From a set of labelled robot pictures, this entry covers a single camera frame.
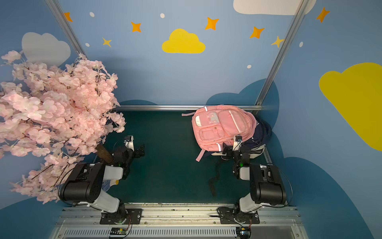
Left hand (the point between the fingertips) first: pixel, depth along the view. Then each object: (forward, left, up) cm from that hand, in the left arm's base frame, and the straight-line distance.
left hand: (136, 142), depth 94 cm
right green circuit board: (-45, -63, -10) cm, 79 cm away
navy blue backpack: (+10, -84, -1) cm, 84 cm away
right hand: (+2, -62, +1) cm, 63 cm away
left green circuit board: (-46, -1, -9) cm, 47 cm away
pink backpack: (+16, -52, +1) cm, 54 cm away
